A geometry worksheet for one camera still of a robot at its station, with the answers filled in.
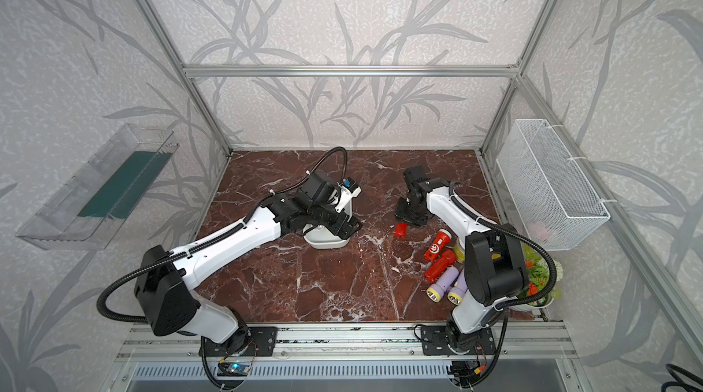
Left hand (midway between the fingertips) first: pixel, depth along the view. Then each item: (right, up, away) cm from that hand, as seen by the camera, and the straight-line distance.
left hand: (352, 218), depth 79 cm
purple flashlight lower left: (+28, -20, +4) cm, 35 cm away
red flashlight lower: (+29, -14, +8) cm, 34 cm away
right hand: (+14, -2, +11) cm, 19 cm away
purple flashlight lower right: (+30, -22, 0) cm, 38 cm away
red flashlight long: (+15, -5, +8) cm, 17 cm away
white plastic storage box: (-10, -8, +8) cm, 15 cm away
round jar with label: (+33, -11, +6) cm, 36 cm away
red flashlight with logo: (+27, -10, +10) cm, 31 cm away
